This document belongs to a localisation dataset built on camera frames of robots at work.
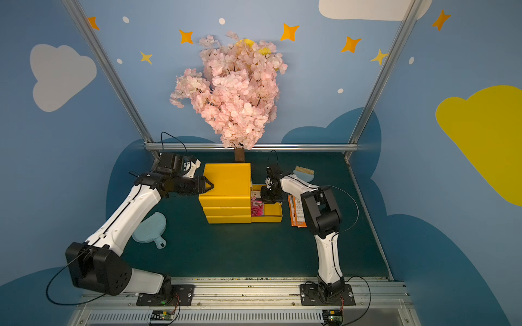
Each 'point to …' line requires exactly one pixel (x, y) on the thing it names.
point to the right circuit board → (332, 316)
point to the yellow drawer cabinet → (229, 201)
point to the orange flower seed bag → (291, 208)
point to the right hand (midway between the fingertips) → (264, 198)
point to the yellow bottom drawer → (272, 212)
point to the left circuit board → (162, 315)
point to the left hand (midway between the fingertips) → (208, 185)
